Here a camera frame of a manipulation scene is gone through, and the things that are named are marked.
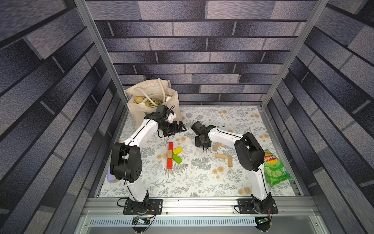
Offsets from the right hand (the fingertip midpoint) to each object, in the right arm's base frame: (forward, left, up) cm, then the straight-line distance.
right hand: (199, 143), depth 98 cm
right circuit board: (-43, -32, -4) cm, 53 cm away
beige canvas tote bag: (+18, +36, +28) cm, 48 cm away
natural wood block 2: (-4, -11, 0) cm, 11 cm away
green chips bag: (-21, -41, +7) cm, 46 cm away
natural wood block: (-9, +19, +2) cm, 21 cm away
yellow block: (-7, +14, +2) cm, 16 cm away
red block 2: (-15, +19, +1) cm, 24 cm away
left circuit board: (-45, +32, 0) cm, 55 cm away
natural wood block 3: (-9, -14, -1) cm, 16 cm away
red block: (-3, +19, +2) cm, 20 cm away
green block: (-12, +14, +1) cm, 19 cm away
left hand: (0, +12, +16) cm, 20 cm away
